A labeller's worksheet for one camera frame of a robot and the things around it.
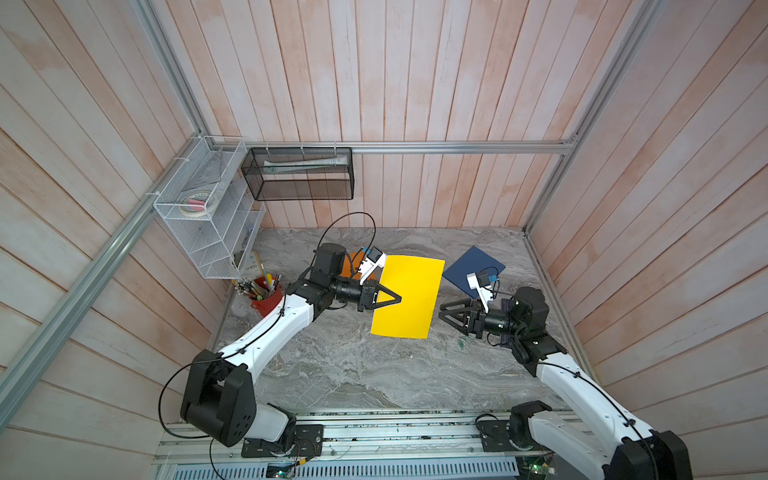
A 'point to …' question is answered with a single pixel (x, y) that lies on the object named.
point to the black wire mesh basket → (300, 173)
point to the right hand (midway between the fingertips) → (441, 313)
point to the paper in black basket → (276, 167)
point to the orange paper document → (350, 266)
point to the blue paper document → (473, 261)
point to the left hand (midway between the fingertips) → (396, 304)
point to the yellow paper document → (417, 282)
